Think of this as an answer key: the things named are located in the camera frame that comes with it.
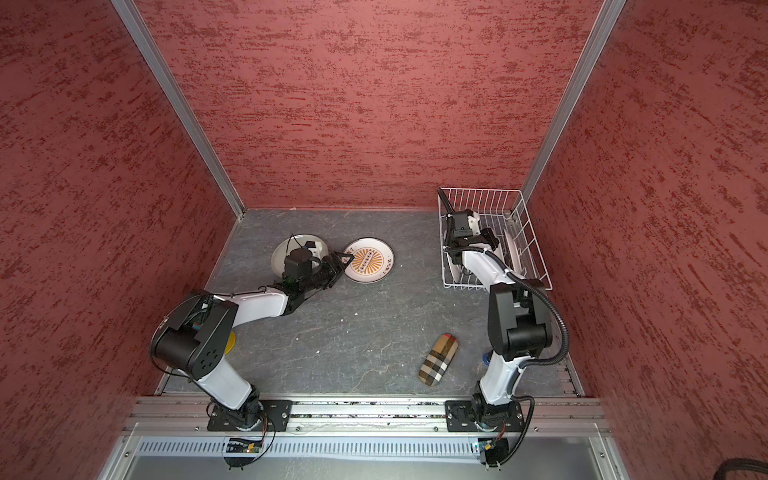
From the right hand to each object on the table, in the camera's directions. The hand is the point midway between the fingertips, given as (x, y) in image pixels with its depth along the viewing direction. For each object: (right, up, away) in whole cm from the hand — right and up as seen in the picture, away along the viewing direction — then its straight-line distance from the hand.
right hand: (496, 244), depth 89 cm
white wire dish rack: (-14, -5, -27) cm, 31 cm away
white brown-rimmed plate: (-72, -2, +18) cm, 74 cm away
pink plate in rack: (+5, -3, 0) cm, 6 cm away
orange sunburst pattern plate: (-39, -6, +17) cm, 43 cm away
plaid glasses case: (-19, -32, -8) cm, 38 cm away
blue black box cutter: (-5, -33, -6) cm, 34 cm away
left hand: (-45, -7, +2) cm, 45 cm away
